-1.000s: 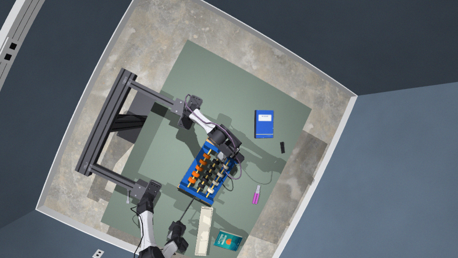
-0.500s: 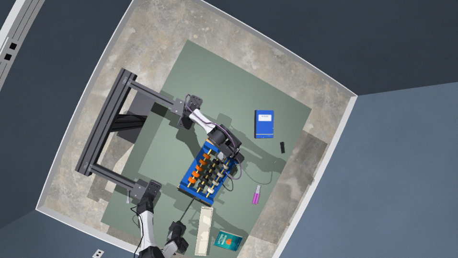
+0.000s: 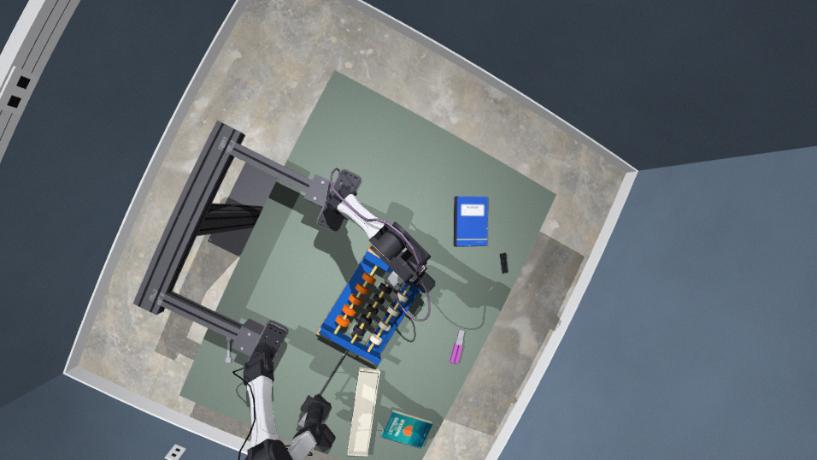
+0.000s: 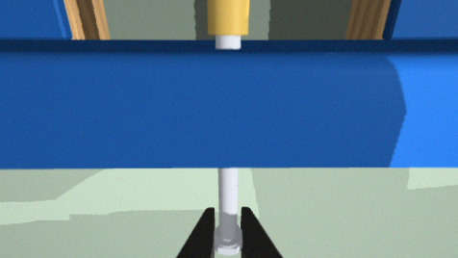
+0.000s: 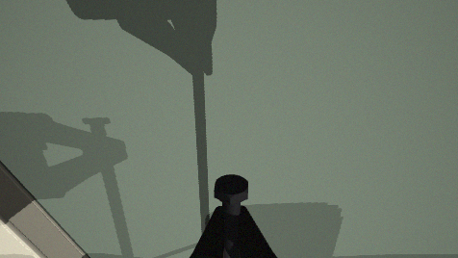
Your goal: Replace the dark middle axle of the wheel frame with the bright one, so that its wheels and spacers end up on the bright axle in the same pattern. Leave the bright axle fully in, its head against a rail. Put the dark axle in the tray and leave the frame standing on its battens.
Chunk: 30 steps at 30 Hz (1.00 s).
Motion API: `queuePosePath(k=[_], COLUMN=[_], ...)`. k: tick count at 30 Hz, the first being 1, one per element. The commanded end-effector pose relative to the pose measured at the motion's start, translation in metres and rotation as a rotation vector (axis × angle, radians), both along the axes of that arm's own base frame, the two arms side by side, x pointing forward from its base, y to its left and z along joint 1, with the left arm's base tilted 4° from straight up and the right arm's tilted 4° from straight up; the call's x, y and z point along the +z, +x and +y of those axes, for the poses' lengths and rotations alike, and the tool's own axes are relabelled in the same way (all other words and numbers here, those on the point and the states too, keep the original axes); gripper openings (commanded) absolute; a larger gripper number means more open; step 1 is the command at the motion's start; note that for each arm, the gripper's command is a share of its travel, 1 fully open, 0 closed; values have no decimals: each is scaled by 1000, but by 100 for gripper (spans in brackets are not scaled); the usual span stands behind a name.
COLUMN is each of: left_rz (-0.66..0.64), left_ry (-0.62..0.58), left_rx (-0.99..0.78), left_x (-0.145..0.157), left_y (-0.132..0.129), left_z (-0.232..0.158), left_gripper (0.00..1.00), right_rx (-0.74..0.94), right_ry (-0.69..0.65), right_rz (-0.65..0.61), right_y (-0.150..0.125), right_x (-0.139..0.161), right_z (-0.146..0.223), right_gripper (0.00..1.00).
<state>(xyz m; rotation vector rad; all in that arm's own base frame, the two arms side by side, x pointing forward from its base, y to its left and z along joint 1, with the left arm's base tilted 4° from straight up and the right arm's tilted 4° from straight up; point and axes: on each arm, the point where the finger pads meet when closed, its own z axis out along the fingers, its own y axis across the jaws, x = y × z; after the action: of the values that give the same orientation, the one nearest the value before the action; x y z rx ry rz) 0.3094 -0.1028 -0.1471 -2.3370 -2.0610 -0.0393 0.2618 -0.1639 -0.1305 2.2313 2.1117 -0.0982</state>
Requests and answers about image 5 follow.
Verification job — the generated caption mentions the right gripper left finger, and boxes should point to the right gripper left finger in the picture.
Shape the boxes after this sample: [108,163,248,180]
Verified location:
[190,206,224,258]

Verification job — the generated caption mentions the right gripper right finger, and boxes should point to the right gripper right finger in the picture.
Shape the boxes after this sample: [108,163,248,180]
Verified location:
[238,206,277,258]

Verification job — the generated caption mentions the dark grey rod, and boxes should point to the dark grey rod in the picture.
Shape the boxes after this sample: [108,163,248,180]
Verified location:
[214,174,248,258]

